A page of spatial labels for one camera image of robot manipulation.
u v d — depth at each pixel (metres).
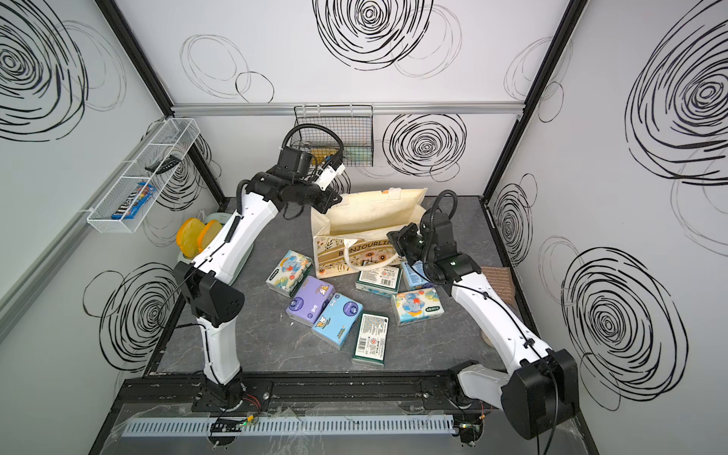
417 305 0.85
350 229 0.81
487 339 0.83
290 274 0.91
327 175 0.71
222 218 0.92
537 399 0.39
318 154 0.65
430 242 0.58
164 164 0.77
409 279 0.90
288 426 0.96
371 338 0.78
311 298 0.87
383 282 0.89
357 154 0.87
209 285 0.47
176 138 0.92
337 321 0.81
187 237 0.82
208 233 0.80
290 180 0.62
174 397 0.75
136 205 0.69
